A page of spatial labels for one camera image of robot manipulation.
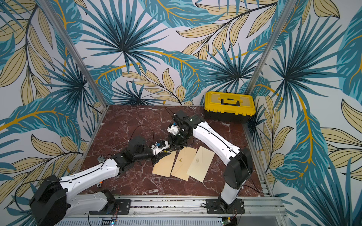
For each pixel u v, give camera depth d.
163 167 0.86
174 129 0.73
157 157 0.67
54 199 0.39
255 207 0.75
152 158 0.70
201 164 0.90
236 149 0.46
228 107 0.98
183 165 0.89
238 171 0.43
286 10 0.69
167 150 0.72
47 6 0.68
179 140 0.66
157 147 0.64
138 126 1.07
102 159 0.88
